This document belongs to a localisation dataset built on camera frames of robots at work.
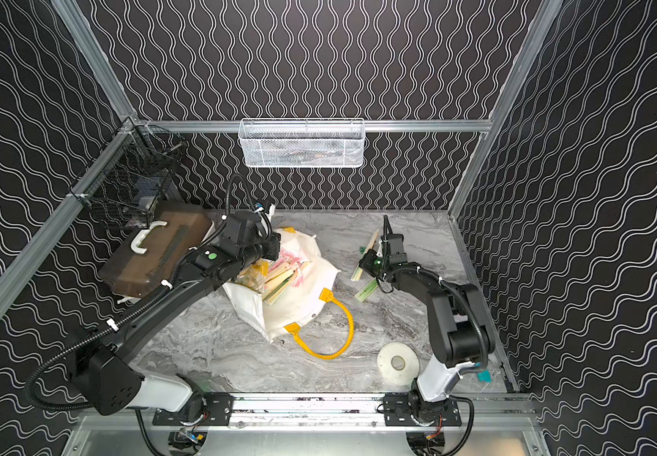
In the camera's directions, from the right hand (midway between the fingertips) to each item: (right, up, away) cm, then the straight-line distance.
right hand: (361, 259), depth 96 cm
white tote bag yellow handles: (-22, -14, -7) cm, 27 cm away
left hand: (-25, +10, -18) cm, 32 cm away
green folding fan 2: (+2, +3, +14) cm, 14 cm away
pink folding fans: (-27, -4, -2) cm, 27 cm away
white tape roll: (+9, -29, -14) cm, 34 cm away
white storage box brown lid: (-65, +2, -9) cm, 66 cm away
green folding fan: (+2, -11, +1) cm, 11 cm away
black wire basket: (-78, +25, -4) cm, 82 cm away
